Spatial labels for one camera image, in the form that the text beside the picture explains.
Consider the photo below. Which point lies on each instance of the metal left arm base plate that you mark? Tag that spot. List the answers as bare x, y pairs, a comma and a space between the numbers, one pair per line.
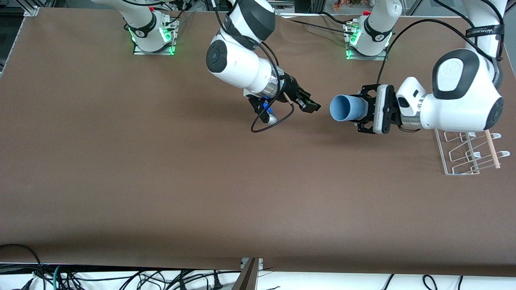
367, 57

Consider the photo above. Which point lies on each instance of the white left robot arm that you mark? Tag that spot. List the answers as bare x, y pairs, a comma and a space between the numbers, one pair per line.
459, 104

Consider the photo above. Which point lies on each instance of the orange red clutter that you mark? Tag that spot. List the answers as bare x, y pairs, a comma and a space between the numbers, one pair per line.
346, 4

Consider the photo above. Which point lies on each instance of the brown table cover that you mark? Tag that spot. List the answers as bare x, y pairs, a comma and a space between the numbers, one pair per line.
161, 181

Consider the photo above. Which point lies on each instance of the wooden rack rod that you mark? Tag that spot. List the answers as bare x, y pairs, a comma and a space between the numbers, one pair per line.
492, 149

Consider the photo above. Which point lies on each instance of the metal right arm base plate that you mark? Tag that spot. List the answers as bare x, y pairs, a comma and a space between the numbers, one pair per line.
153, 52

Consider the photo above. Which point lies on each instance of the aluminium frame post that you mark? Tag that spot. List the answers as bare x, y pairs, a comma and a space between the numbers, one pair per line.
31, 8

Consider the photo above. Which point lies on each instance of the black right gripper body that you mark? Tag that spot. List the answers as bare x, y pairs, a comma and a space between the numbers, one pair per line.
291, 87

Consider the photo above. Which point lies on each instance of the metal profile bracket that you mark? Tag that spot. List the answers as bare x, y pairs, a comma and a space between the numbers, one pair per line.
248, 278

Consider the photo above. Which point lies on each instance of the blue cup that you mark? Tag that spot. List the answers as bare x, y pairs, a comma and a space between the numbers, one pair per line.
346, 108

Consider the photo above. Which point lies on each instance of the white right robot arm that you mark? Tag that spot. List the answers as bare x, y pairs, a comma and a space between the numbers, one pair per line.
238, 68

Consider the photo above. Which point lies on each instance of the grey power strip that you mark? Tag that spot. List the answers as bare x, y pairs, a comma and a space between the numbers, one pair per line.
284, 5

